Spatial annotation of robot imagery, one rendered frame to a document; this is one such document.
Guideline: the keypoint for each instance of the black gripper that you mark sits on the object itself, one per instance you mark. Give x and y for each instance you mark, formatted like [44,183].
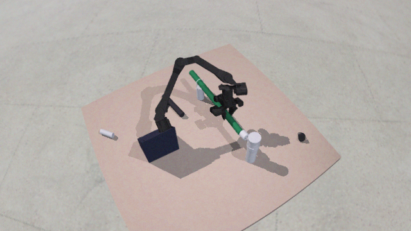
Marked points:
[227,103]

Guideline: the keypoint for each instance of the green pipe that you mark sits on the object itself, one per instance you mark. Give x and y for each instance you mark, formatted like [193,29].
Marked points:
[210,95]

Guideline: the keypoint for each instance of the white cylinder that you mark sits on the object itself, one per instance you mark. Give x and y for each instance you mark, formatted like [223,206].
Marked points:
[107,133]

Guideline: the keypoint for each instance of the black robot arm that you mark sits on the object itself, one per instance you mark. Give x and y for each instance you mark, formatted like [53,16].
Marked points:
[240,89]

